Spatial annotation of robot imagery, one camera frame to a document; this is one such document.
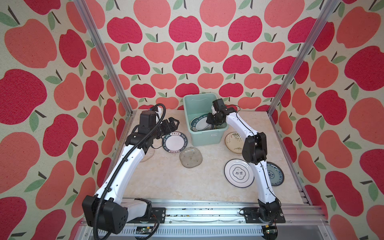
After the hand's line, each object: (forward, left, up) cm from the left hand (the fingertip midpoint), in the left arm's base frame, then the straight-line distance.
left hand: (176, 124), depth 76 cm
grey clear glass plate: (-3, -7, -29) cm, 30 cm away
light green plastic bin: (+29, -11, -14) cm, 34 cm away
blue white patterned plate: (-16, -58, -29) cm, 67 cm away
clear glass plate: (-1, +21, -29) cm, 35 cm away
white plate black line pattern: (-15, -36, -29) cm, 48 cm away
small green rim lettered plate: (+9, +4, -29) cm, 30 cm away
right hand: (+20, -21, -19) cm, 35 cm away
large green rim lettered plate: (+23, -14, -26) cm, 37 cm away
